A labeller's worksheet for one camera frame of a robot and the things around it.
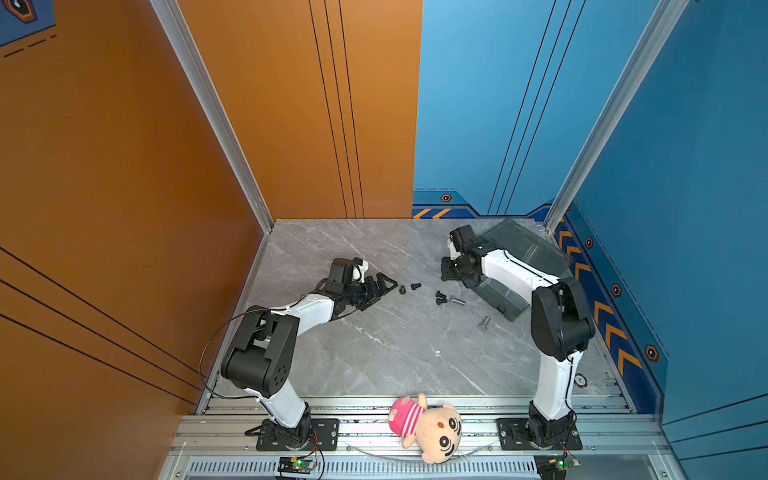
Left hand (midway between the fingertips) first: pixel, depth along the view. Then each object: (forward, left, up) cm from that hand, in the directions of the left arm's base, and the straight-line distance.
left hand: (390, 288), depth 90 cm
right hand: (+8, -17, -2) cm, 19 cm away
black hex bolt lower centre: (0, -16, -8) cm, 18 cm away
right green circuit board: (-43, -40, -10) cm, 60 cm away
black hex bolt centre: (+3, -16, -9) cm, 19 cm away
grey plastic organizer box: (+26, -53, -10) cm, 59 cm away
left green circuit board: (-43, +23, -11) cm, 50 cm away
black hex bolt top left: (+7, -8, -9) cm, 14 cm away
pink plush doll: (-38, -11, -1) cm, 39 cm away
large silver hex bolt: (0, -23, -8) cm, 24 cm away
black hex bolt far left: (+4, -4, -8) cm, 10 cm away
